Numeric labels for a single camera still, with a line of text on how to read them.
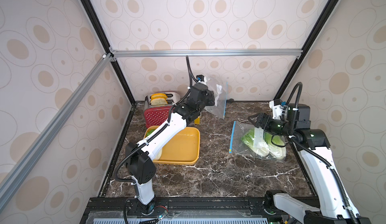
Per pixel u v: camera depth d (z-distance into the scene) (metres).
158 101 0.94
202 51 0.92
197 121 1.02
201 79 0.65
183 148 0.94
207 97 0.63
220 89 0.90
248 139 0.91
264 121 0.59
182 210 0.73
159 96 0.95
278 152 0.85
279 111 0.61
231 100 1.21
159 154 0.87
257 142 0.87
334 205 0.37
